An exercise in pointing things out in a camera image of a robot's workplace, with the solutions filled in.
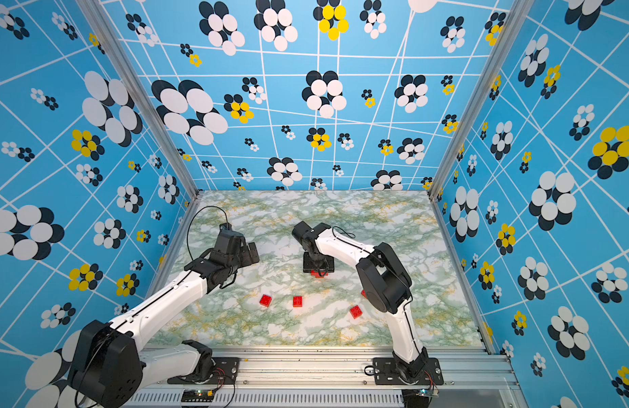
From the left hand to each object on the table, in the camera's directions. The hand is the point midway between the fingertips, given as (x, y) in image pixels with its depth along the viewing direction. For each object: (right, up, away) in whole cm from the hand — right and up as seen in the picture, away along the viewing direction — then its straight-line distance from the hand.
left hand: (248, 248), depth 87 cm
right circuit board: (+52, -39, -17) cm, 67 cm away
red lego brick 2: (+17, -18, -1) cm, 25 cm away
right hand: (+24, -9, +7) cm, 27 cm away
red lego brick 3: (+40, -16, +1) cm, 43 cm away
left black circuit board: (-10, -40, -14) cm, 44 cm away
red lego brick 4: (+37, -21, -3) cm, 42 cm away
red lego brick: (+6, -18, 0) cm, 19 cm away
